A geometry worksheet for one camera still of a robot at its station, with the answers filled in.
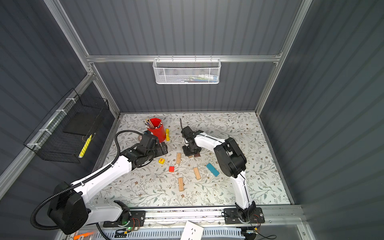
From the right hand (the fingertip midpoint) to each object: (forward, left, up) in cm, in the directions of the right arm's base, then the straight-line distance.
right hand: (189, 154), depth 98 cm
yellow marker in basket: (-13, +47, +30) cm, 57 cm away
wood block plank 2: (-13, -5, 0) cm, 14 cm away
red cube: (-11, +11, 0) cm, 15 cm away
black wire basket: (-5, +60, +30) cm, 67 cm away
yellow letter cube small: (-6, +17, +3) cm, 19 cm away
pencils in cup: (+14, +26, +14) cm, 33 cm away
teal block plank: (-12, -15, +1) cm, 19 cm away
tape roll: (+12, +36, +2) cm, 38 cm away
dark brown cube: (-1, -5, +1) cm, 5 cm away
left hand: (-4, +16, +15) cm, 22 cm away
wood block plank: (-5, +7, +1) cm, 9 cm away
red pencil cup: (+10, +19, +14) cm, 26 cm away
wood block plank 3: (-20, +4, +1) cm, 20 cm away
